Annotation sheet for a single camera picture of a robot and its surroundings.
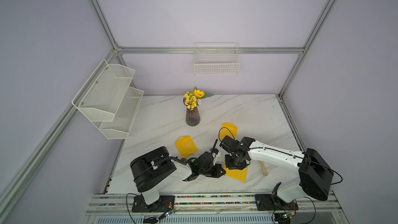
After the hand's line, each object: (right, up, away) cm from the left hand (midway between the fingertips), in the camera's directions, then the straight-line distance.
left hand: (225, 174), depth 83 cm
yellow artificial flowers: (-18, +41, +1) cm, 45 cm away
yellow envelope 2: (+1, +25, -3) cm, 25 cm away
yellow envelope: (-23, +12, +10) cm, 28 cm away
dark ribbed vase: (-19, +30, +15) cm, 39 cm away
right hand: (+3, +4, -1) cm, 5 cm away
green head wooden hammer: (+21, +2, +1) cm, 22 cm away
